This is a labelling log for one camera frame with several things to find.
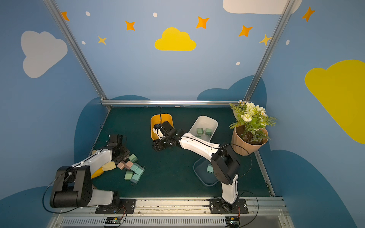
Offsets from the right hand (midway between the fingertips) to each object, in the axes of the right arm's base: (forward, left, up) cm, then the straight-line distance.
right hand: (158, 143), depth 85 cm
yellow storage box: (+27, +6, -9) cm, 29 cm away
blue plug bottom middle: (-18, +12, -11) cm, 24 cm away
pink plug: (-10, +18, -10) cm, 23 cm away
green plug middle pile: (-5, +17, -11) cm, 21 cm away
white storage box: (+23, -30, -12) cm, 40 cm away
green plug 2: (+18, -32, -11) cm, 39 cm away
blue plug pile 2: (-13, +11, -12) cm, 20 cm away
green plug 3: (-9, -32, -11) cm, 35 cm away
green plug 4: (-16, +17, -12) cm, 26 cm away
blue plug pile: (-12, +15, -11) cm, 22 cm away
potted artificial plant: (+10, -56, +3) cm, 57 cm away
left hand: (-1, +23, -10) cm, 25 cm away
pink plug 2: (-11, +23, -9) cm, 27 cm away
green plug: (+19, -27, -11) cm, 34 cm away
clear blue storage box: (-10, -29, -12) cm, 33 cm away
